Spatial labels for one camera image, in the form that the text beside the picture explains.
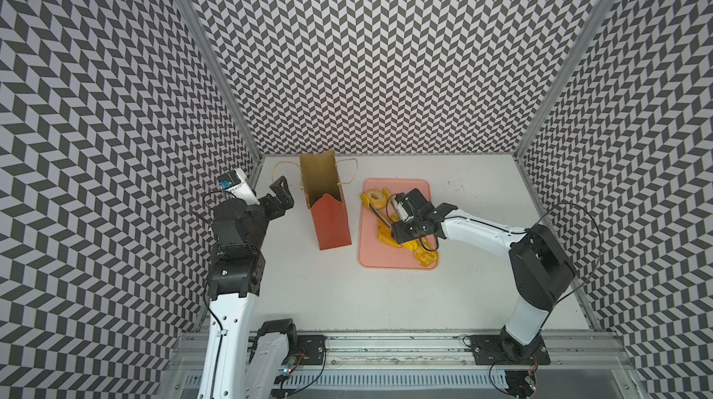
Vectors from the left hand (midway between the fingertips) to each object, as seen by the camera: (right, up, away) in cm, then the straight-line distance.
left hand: (271, 186), depth 68 cm
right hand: (+35, -17, +22) cm, 44 cm away
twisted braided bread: (+43, -23, +21) cm, 53 cm away
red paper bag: (+12, -4, +7) cm, 14 cm away
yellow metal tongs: (+23, -6, +32) cm, 40 cm away
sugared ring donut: (+27, -6, +33) cm, 43 cm away
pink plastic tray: (+25, -23, +24) cm, 42 cm away
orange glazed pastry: (+29, -16, +23) cm, 41 cm away
